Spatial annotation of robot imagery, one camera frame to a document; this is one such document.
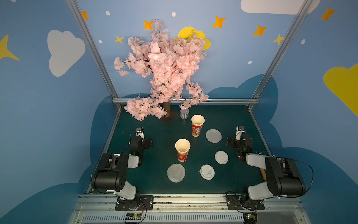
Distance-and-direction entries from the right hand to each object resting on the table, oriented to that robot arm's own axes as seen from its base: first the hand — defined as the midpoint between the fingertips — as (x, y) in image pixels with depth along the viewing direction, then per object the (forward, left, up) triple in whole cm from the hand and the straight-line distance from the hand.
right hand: (238, 135), depth 95 cm
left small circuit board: (-50, +62, -8) cm, 80 cm away
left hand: (-4, +65, +1) cm, 65 cm away
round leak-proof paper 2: (+3, +15, -7) cm, 17 cm away
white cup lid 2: (-15, +12, -6) cm, 20 cm away
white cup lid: (-25, +22, -6) cm, 33 cm away
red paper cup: (-15, +38, +7) cm, 41 cm away
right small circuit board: (-46, 0, -10) cm, 47 cm away
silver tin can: (+20, +38, -2) cm, 43 cm away
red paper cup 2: (+6, +28, +6) cm, 30 cm away
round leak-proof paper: (-26, +41, -7) cm, 49 cm away
